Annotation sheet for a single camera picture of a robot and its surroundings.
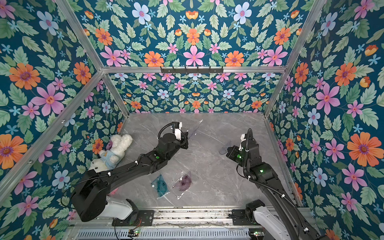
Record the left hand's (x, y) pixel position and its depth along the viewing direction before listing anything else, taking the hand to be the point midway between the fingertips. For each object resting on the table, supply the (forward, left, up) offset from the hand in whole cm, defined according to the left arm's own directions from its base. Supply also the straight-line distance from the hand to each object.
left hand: (190, 132), depth 80 cm
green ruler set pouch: (-21, +19, -23) cm, 36 cm away
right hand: (-10, -20, -1) cm, 23 cm away
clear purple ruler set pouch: (+3, -3, -2) cm, 4 cm away
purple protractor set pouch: (-21, +6, -23) cm, 31 cm away
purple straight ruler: (-9, -18, -6) cm, 21 cm away
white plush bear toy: (0, +47, -14) cm, 49 cm away
